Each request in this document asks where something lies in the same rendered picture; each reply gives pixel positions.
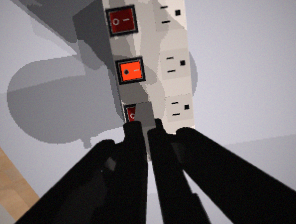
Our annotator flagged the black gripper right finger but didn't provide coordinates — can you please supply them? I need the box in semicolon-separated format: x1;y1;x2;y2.
144;102;296;224

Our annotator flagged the white power strip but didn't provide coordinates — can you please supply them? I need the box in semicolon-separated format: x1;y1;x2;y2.
102;0;195;134

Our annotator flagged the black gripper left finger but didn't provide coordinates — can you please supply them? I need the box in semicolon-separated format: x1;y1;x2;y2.
14;103;150;224

